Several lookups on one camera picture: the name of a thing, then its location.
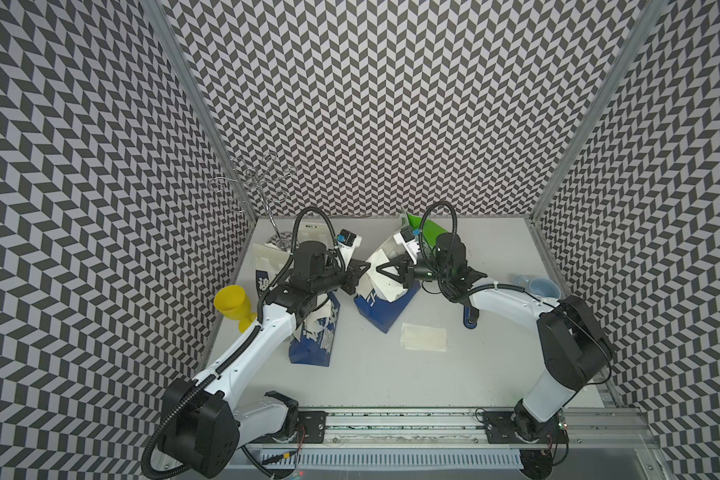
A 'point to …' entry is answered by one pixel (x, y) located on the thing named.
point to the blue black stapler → (468, 323)
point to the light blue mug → (540, 286)
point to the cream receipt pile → (416, 337)
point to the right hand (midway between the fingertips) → (378, 273)
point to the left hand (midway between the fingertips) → (367, 267)
